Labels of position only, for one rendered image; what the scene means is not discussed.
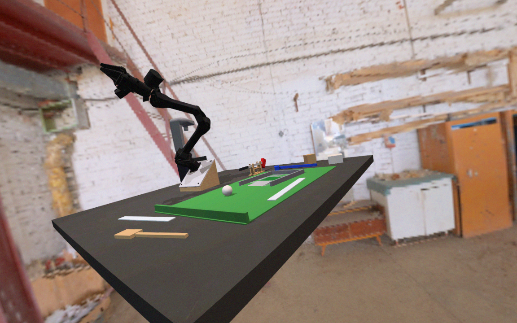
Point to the white flat bar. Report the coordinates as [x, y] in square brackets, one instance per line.
[285, 190]
[141, 218]

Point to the white golf ball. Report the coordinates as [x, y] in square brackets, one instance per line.
[227, 190]

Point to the green flat mat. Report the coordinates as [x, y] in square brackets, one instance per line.
[252, 199]

